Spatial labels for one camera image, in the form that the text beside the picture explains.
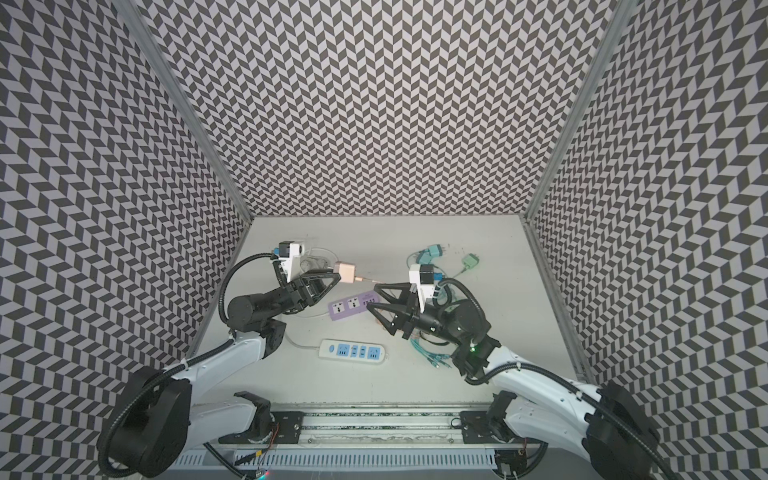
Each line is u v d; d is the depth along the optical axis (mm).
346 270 610
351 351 825
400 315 545
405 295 628
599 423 412
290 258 608
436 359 834
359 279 617
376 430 738
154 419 407
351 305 914
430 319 588
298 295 588
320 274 609
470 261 1043
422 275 542
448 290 580
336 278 607
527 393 496
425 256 1041
